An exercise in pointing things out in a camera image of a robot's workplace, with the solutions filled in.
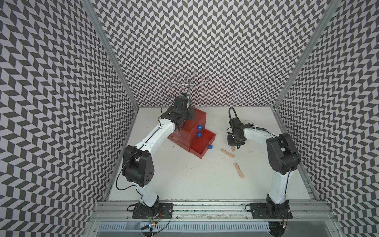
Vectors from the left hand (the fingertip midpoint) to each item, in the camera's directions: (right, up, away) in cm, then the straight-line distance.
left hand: (190, 113), depth 88 cm
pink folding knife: (+28, -23, +7) cm, 37 cm away
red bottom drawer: (+6, -20, +1) cm, 21 cm away
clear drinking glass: (+40, -5, +12) cm, 42 cm away
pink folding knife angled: (+24, -26, +8) cm, 36 cm away
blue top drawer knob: (+6, -8, -4) cm, 11 cm away
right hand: (+28, -21, +10) cm, 36 cm away
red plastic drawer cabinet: (+3, -15, +1) cm, 15 cm away
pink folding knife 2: (+29, -34, -1) cm, 45 cm away
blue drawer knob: (+6, -13, +1) cm, 14 cm away
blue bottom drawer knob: (+13, -21, +3) cm, 24 cm away
